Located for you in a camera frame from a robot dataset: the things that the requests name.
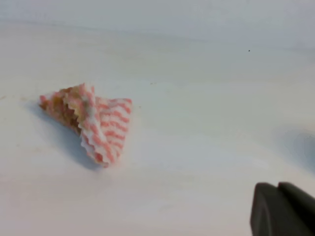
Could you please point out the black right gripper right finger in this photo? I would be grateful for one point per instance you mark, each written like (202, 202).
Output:
(302, 203)

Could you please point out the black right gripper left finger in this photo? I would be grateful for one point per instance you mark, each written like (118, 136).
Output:
(272, 214)

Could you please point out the pink white striped rag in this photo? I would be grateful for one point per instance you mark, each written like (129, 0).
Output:
(101, 123)

